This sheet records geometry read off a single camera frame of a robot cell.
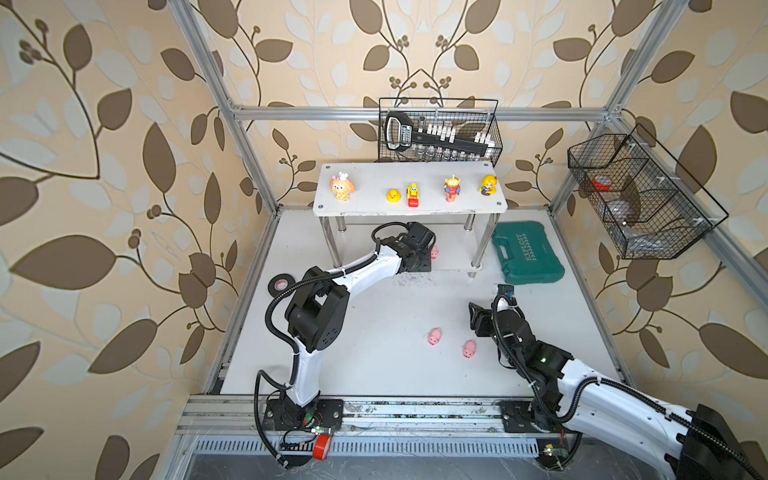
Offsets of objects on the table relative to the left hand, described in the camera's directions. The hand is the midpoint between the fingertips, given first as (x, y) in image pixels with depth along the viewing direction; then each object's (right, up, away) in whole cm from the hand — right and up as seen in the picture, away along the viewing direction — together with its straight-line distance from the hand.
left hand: (419, 257), depth 93 cm
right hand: (+16, -13, -10) cm, 23 cm away
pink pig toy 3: (+14, -26, -8) cm, 30 cm away
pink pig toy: (+6, +1, +4) cm, 7 cm away
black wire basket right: (+56, +13, -20) cm, 61 cm away
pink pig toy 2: (+4, -23, -6) cm, 24 cm away
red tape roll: (+49, +21, -12) cm, 55 cm away
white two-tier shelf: (-13, +22, -12) cm, 28 cm away
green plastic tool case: (+37, +1, +8) cm, 38 cm away
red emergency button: (-24, -41, -26) cm, 54 cm away
